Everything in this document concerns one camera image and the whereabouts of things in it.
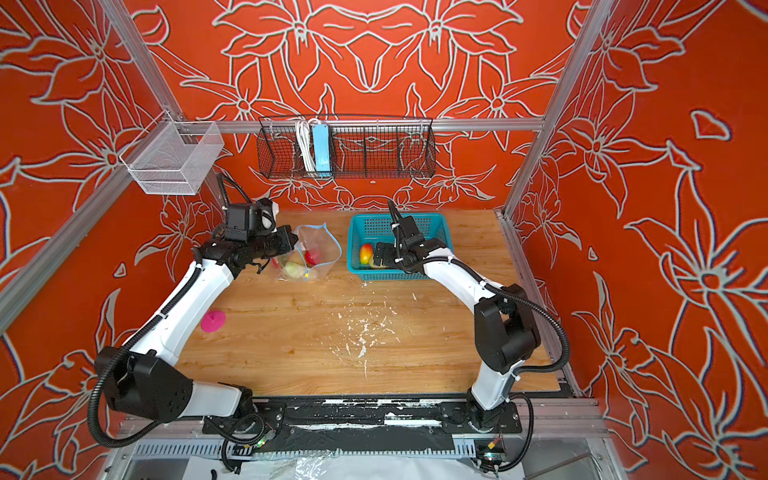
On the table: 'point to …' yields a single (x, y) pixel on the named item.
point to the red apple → (308, 260)
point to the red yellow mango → (366, 251)
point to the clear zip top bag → (316, 247)
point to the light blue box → (321, 150)
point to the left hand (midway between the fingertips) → (296, 233)
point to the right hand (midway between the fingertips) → (382, 255)
